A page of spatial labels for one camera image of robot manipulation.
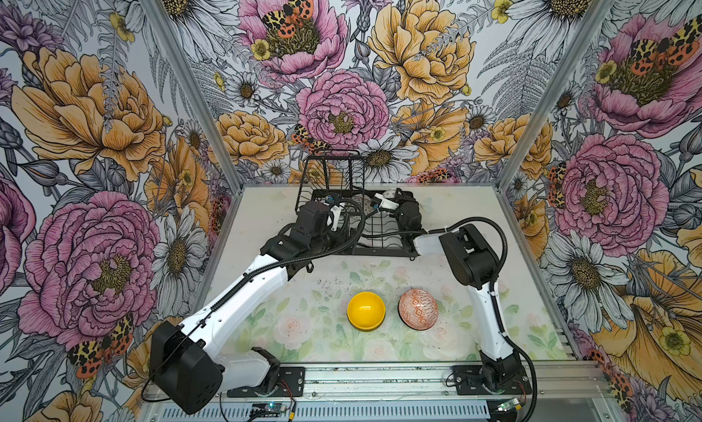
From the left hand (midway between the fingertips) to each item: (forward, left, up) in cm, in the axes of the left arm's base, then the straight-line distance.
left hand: (342, 238), depth 79 cm
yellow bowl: (-13, -7, -22) cm, 26 cm away
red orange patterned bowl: (-13, -23, -19) cm, 33 cm away
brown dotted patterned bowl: (+16, -8, -4) cm, 18 cm away
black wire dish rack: (+15, -10, -7) cm, 19 cm away
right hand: (+28, -22, -9) cm, 36 cm away
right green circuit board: (-38, -43, -21) cm, 61 cm away
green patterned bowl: (+26, -16, -9) cm, 32 cm away
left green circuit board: (-38, +16, -21) cm, 46 cm away
